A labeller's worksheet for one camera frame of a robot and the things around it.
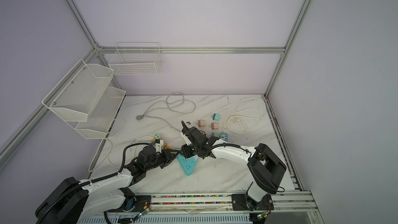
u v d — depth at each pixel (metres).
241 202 0.73
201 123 1.03
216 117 1.05
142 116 1.06
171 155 0.77
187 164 0.80
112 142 0.95
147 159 0.65
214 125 1.01
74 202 0.41
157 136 0.90
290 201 0.76
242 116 1.09
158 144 0.80
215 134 0.96
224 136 0.96
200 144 0.65
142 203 0.73
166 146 0.90
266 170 0.44
